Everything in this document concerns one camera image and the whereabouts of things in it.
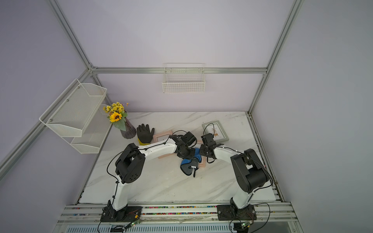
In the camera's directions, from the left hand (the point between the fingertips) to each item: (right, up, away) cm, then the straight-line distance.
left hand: (190, 158), depth 91 cm
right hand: (+10, +2, +6) cm, 12 cm away
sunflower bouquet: (-44, +28, -6) cm, 52 cm away
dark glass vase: (-43, +17, +10) cm, 47 cm away
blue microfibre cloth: (-2, -4, -5) cm, 7 cm away
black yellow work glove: (-33, +13, +13) cm, 38 cm away
